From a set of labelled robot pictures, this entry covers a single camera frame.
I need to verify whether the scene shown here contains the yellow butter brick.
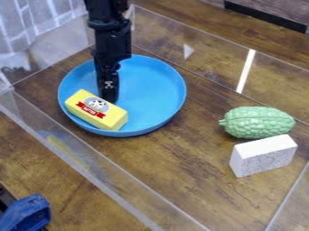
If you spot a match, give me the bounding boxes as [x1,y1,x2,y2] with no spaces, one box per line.
[65,89,128,130]

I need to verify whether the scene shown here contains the white checkered cloth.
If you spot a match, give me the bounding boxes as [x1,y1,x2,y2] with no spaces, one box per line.
[0,0,88,55]

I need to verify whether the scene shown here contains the white foam brick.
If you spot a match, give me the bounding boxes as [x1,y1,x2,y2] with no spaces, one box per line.
[228,134,298,178]

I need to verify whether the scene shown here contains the green bitter gourd toy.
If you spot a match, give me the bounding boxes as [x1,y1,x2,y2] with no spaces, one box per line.
[218,106,295,139]

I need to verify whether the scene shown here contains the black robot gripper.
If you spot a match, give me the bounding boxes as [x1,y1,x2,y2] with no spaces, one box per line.
[83,0,131,103]

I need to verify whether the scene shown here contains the blue round tray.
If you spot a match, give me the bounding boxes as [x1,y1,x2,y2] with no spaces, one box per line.
[57,54,187,137]

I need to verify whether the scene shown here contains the clear acrylic enclosure wall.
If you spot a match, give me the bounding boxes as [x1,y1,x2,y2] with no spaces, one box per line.
[0,0,309,231]

